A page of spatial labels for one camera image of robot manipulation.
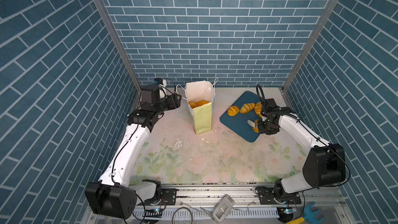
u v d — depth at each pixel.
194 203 0.73
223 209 0.70
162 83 0.66
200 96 0.97
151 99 0.53
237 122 1.03
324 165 0.43
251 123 0.96
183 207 0.71
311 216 0.68
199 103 1.02
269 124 0.73
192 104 0.94
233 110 1.03
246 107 1.05
